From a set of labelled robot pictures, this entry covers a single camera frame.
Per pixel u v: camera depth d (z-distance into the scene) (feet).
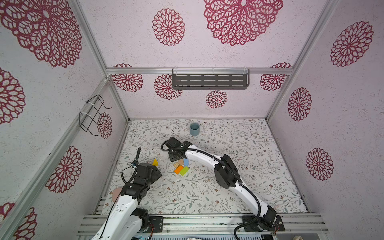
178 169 3.03
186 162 3.12
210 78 3.14
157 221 2.46
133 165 2.30
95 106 2.66
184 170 3.03
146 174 2.11
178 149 2.47
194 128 3.52
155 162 3.13
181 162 3.11
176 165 3.10
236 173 2.16
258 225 2.26
